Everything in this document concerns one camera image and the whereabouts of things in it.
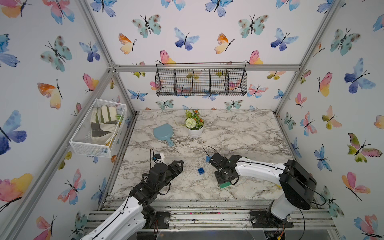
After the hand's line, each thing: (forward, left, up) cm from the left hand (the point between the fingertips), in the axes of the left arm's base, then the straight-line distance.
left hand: (182, 163), depth 79 cm
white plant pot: (+26, -8, -8) cm, 28 cm away
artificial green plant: (+26, -6, +4) cm, 27 cm away
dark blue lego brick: (+1, -10, -12) cm, 16 cm away
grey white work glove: (+16, +39, +15) cm, 45 cm away
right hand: (-4, -22, -11) cm, 24 cm away
